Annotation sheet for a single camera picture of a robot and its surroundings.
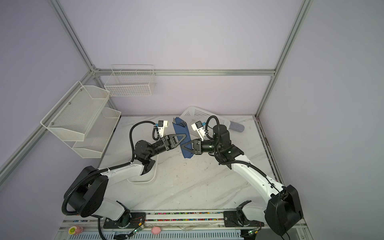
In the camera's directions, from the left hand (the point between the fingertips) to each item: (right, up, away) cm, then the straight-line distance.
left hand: (186, 136), depth 67 cm
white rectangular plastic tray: (-24, -24, +17) cm, 38 cm away
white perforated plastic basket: (+2, +15, +48) cm, 50 cm away
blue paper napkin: (-3, +3, +1) cm, 5 cm away
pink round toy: (-14, -44, +2) cm, 47 cm away
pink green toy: (-51, -43, 0) cm, 67 cm away
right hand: (-2, -5, 0) cm, 5 cm away
